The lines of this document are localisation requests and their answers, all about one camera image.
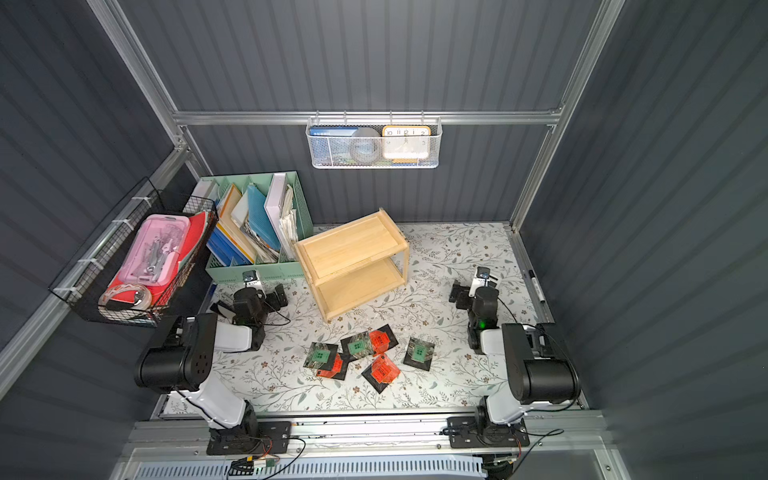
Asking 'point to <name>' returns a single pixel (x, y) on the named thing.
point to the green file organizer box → (260, 221)
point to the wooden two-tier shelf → (355, 263)
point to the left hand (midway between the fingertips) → (263, 288)
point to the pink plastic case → (153, 254)
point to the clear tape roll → (145, 304)
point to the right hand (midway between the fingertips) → (479, 282)
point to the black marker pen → (536, 286)
